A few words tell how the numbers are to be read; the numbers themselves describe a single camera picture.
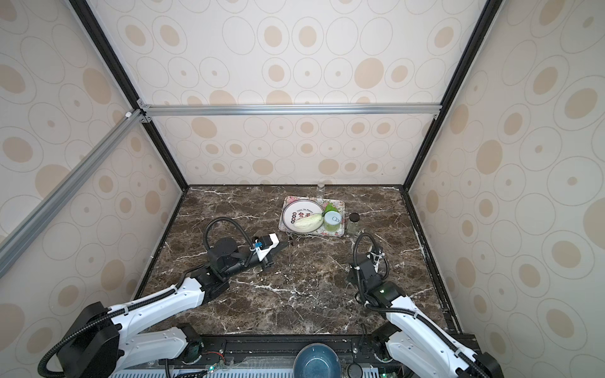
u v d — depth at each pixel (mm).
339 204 1124
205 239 996
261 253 635
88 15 682
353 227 1001
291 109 910
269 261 650
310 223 1001
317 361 714
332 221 998
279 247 626
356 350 733
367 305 574
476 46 744
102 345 392
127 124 829
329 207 1003
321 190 1129
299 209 1095
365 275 614
